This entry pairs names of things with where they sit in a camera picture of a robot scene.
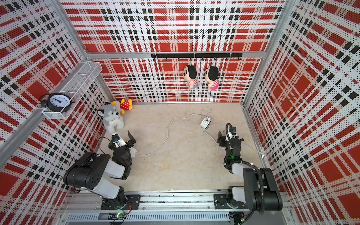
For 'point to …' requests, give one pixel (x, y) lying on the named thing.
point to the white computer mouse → (205, 122)
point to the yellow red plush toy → (124, 105)
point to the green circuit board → (116, 216)
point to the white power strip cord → (209, 135)
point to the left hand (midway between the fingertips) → (125, 133)
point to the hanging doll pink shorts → (211, 75)
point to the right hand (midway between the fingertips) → (226, 131)
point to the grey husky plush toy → (110, 114)
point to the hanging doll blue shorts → (190, 73)
